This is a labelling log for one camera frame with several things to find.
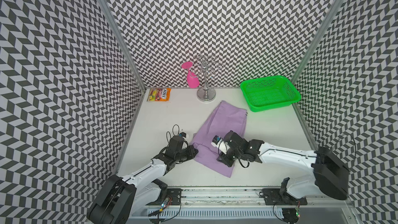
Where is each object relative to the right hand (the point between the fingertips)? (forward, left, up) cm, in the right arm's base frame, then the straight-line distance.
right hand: (220, 160), depth 79 cm
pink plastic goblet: (+48, +16, +14) cm, 52 cm away
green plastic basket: (+51, -40, -5) cm, 65 cm away
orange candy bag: (+48, +42, -2) cm, 64 cm away
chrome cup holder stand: (+50, +8, -5) cm, 51 cm away
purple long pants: (+29, -6, -4) cm, 30 cm away
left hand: (+5, +12, -3) cm, 14 cm away
